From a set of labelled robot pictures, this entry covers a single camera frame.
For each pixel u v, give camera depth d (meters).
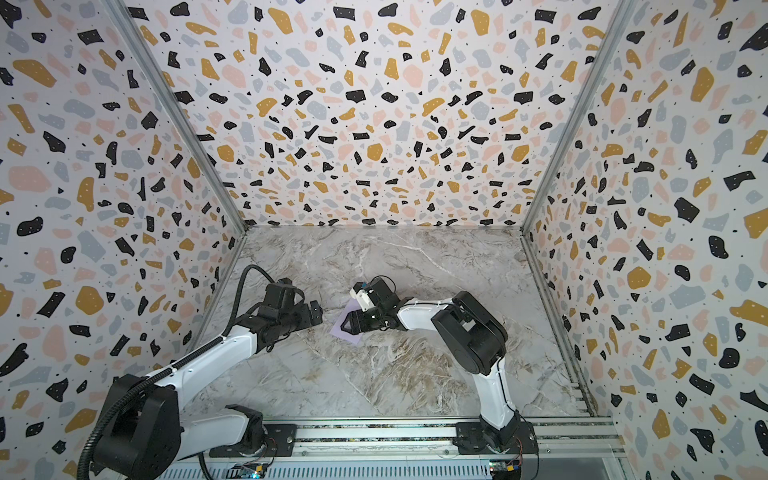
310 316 0.80
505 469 0.72
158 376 0.44
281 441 0.73
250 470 0.70
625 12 0.71
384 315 0.76
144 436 0.39
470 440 0.73
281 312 0.68
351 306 1.00
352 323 0.84
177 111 0.86
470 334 0.52
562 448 0.75
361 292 0.88
